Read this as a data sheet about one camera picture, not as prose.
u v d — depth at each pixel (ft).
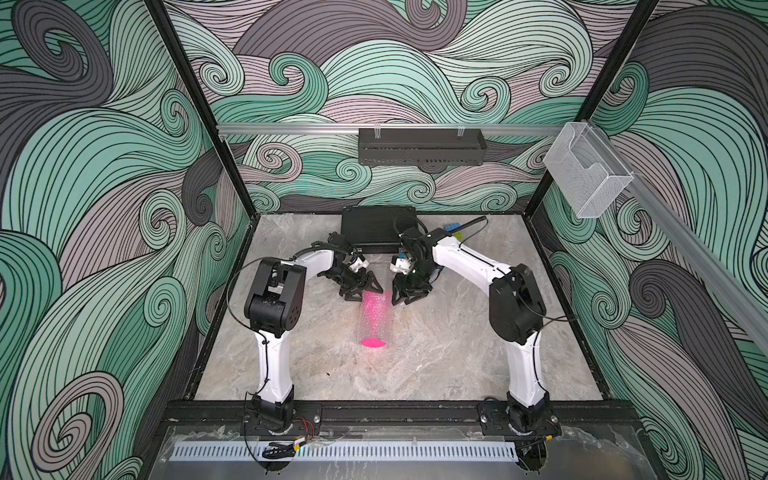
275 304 1.78
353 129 3.09
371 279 2.86
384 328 2.68
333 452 2.29
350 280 2.78
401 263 2.81
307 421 2.37
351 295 2.90
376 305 2.81
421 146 3.25
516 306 1.87
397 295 2.68
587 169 2.56
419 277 2.54
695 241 1.96
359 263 3.03
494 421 2.39
